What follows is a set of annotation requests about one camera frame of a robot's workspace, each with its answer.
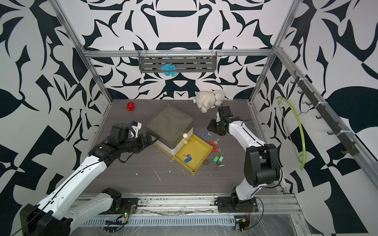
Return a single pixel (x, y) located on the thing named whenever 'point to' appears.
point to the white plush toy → (205, 100)
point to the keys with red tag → (215, 143)
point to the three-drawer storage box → (173, 128)
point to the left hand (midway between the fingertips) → (154, 137)
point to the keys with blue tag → (208, 133)
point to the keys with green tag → (215, 160)
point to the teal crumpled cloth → (169, 67)
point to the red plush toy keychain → (130, 106)
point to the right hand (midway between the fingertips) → (210, 126)
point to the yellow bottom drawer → (199, 150)
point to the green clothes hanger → (290, 136)
